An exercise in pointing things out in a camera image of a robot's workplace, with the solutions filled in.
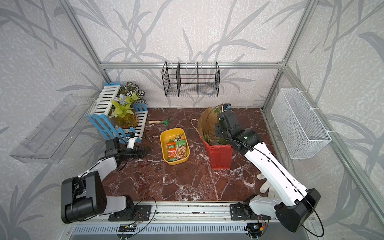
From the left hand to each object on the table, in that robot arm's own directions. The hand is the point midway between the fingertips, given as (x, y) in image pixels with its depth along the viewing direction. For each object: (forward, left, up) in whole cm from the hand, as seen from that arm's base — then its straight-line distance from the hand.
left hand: (143, 146), depth 89 cm
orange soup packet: (+1, -20, -4) cm, 20 cm away
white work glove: (-25, -73, -6) cm, 78 cm away
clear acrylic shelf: (-9, +33, +21) cm, 40 cm away
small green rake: (+26, -8, -9) cm, 29 cm away
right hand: (+1, -45, +22) cm, 50 cm away
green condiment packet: (+7, -48, -5) cm, 48 cm away
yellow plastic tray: (+13, -14, -5) cm, 19 cm away
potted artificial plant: (+15, +12, +14) cm, 23 cm away
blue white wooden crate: (+7, +20, +17) cm, 28 cm away
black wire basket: (+46, -28, +16) cm, 56 cm away
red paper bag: (-11, -44, +14) cm, 48 cm away
